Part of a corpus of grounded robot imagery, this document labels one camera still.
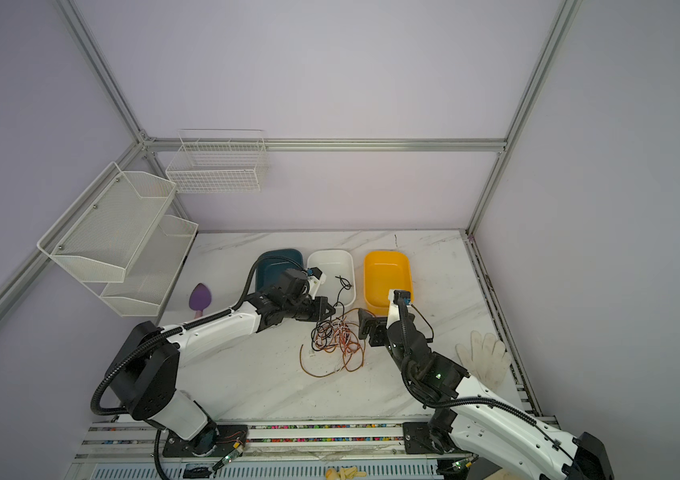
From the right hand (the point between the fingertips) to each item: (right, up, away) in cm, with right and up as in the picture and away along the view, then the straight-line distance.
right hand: (372, 310), depth 75 cm
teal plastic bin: (-36, +9, +35) cm, 51 cm away
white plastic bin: (-9, +10, +29) cm, 32 cm away
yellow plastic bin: (+7, +9, +32) cm, 34 cm away
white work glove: (+36, -17, +13) cm, 42 cm away
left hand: (-10, -2, +8) cm, 13 cm away
